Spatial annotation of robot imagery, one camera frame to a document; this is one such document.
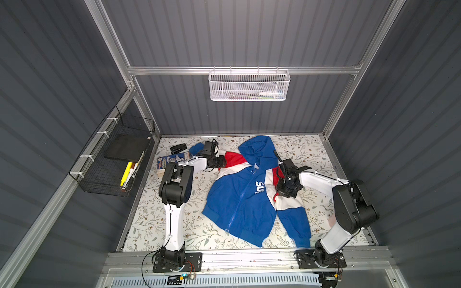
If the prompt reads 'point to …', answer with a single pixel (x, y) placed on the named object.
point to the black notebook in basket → (126, 147)
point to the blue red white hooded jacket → (240, 198)
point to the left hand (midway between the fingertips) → (227, 162)
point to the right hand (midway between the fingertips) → (281, 192)
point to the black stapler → (177, 148)
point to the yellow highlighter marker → (126, 173)
